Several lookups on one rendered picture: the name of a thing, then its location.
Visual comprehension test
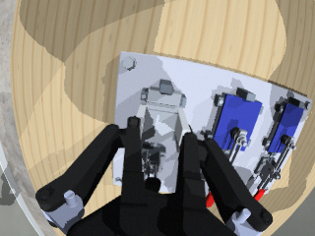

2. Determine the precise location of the light grey metal fixture plate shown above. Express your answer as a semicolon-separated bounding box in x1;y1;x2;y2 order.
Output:
114;51;312;195

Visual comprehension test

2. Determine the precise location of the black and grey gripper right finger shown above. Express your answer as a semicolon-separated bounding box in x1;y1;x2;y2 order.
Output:
174;107;273;236

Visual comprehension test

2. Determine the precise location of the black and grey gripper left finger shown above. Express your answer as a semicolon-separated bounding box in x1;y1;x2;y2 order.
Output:
35;102;150;236

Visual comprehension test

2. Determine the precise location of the blue rectangular block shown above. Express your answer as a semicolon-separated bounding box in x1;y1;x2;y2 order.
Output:
212;92;263;149
265;101;304;153

